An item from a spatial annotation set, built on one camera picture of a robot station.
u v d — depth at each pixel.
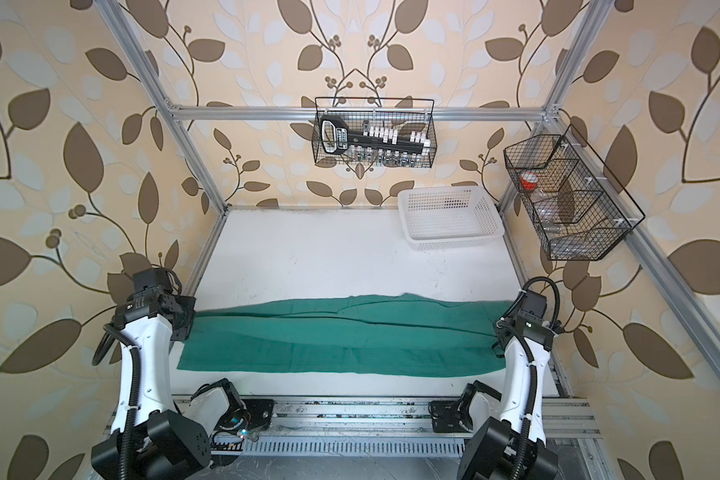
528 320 0.59
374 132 0.83
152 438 0.38
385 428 0.74
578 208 0.74
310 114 0.89
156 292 0.58
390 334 0.83
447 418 0.74
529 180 0.80
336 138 0.86
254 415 0.74
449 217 1.09
